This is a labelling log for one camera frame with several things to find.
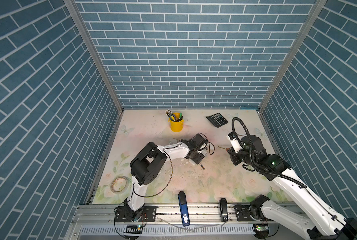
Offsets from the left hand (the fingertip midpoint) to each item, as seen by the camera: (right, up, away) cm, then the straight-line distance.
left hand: (198, 157), depth 94 cm
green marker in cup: (-12, +27, +8) cm, 31 cm away
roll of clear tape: (-46, -12, -11) cm, 49 cm away
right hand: (+14, +10, -19) cm, 25 cm away
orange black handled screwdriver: (+14, +8, -17) cm, 23 cm away
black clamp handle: (+11, -21, -22) cm, 32 cm away
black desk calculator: (+17, +24, +18) cm, 34 cm away
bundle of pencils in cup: (-18, +27, +3) cm, 33 cm away
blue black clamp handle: (-9, -20, -22) cm, 31 cm away
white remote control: (-4, -1, -6) cm, 8 cm away
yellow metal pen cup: (-14, +19, +10) cm, 26 cm away
